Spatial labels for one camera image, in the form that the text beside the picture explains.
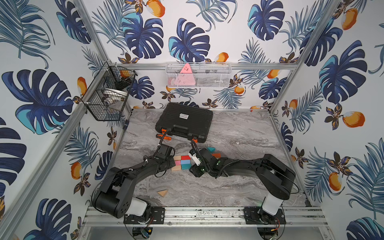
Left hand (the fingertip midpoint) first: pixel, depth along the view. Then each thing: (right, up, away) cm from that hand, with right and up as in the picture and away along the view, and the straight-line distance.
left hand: (171, 161), depth 92 cm
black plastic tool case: (+8, +25, +15) cm, 31 cm away
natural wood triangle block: (-3, -14, -12) cm, 19 cm away
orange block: (+29, +2, +7) cm, 30 cm away
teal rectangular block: (+9, -3, -2) cm, 10 cm away
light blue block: (+8, 0, 0) cm, 8 cm away
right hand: (+13, -3, -3) cm, 14 cm away
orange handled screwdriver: (-7, +14, +12) cm, 20 cm away
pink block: (+4, -1, +1) cm, 4 cm away
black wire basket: (-35, +37, -8) cm, 52 cm away
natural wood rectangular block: (+3, +1, +3) cm, 5 cm away
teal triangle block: (+25, +7, +5) cm, 27 cm away
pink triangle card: (+9, +51, -1) cm, 52 cm away
